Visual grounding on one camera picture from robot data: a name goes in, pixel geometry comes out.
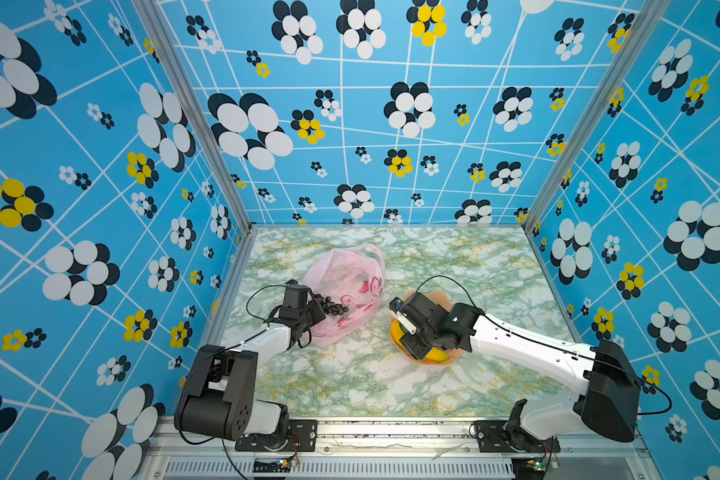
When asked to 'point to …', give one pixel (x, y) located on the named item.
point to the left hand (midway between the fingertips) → (321, 307)
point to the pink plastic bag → (351, 275)
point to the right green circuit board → (529, 466)
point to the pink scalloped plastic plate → (443, 300)
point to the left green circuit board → (271, 465)
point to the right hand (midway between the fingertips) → (411, 336)
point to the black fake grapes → (331, 307)
